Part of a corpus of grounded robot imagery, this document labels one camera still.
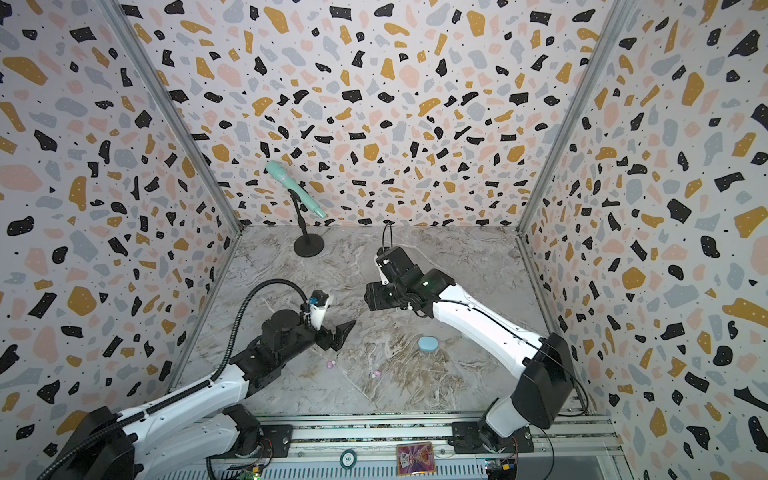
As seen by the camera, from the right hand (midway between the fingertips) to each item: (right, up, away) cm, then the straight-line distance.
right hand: (377, 296), depth 78 cm
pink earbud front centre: (-1, -23, +7) cm, 24 cm away
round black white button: (-6, -38, -6) cm, 39 cm away
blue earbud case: (+14, -16, +12) cm, 25 cm away
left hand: (-8, -5, +2) cm, 9 cm away
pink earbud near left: (-14, -21, +8) cm, 26 cm away
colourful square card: (+10, -37, -7) cm, 39 cm away
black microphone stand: (-29, +15, +35) cm, 48 cm away
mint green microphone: (-32, +37, +14) cm, 51 cm away
